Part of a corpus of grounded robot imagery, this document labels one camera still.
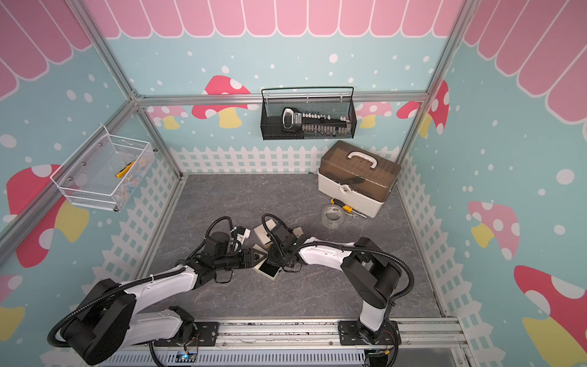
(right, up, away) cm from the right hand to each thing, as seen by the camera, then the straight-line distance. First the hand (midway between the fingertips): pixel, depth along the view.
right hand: (268, 260), depth 87 cm
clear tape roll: (+27, +16, +18) cm, 36 cm away
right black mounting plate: (+28, -21, -13) cm, 37 cm away
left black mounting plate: (-18, -21, -13) cm, 31 cm away
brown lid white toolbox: (+35, +32, +4) cm, 48 cm away
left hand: (-2, +1, -3) cm, 4 cm away
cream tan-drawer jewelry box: (+11, +10, +7) cm, 17 cm away
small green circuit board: (-26, -27, -15) cm, 40 cm away
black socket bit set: (+18, +52, +2) cm, 56 cm away
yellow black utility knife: (-47, +33, -11) cm, 58 cm away
